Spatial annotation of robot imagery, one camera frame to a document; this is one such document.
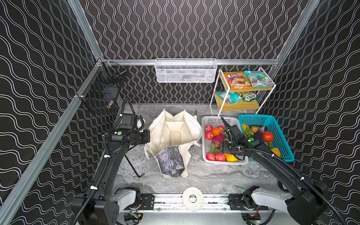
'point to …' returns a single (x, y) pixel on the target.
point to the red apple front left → (210, 156)
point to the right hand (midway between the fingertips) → (228, 148)
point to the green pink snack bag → (259, 78)
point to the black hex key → (133, 168)
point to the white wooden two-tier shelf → (240, 90)
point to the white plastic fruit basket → (210, 146)
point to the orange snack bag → (237, 80)
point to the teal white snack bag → (232, 97)
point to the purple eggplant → (260, 131)
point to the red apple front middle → (219, 157)
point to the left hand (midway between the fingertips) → (152, 137)
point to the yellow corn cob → (244, 125)
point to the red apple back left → (209, 128)
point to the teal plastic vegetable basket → (271, 124)
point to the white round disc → (196, 206)
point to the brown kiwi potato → (254, 129)
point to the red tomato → (267, 137)
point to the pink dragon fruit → (218, 138)
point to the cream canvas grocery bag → (171, 139)
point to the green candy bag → (249, 96)
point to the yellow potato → (276, 151)
